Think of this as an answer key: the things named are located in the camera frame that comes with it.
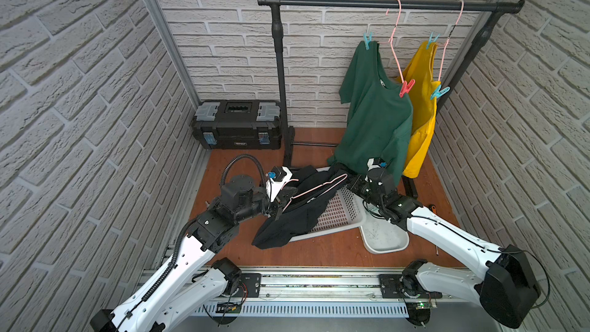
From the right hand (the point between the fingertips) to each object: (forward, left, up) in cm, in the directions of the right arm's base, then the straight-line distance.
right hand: (349, 176), depth 82 cm
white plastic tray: (-17, -12, -17) cm, 27 cm away
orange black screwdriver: (-8, -35, -15) cm, 38 cm away
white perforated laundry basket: (-7, +1, -16) cm, 17 cm away
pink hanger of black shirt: (-8, +14, +7) cm, 18 cm away
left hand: (-10, +19, +12) cm, 25 cm away
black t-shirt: (-11, +18, 0) cm, 21 cm away
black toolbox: (+29, +44, +2) cm, 53 cm away
